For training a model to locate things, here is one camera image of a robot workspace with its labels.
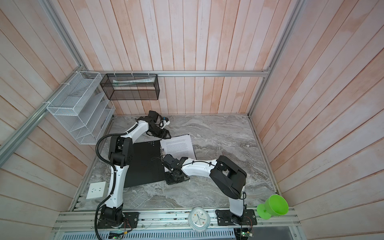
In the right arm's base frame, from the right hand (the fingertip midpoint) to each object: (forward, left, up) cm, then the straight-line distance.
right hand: (168, 182), depth 86 cm
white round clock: (-19, -18, +3) cm, 26 cm away
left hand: (+30, +4, +3) cm, 31 cm away
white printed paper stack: (+24, -5, 0) cm, 24 cm away
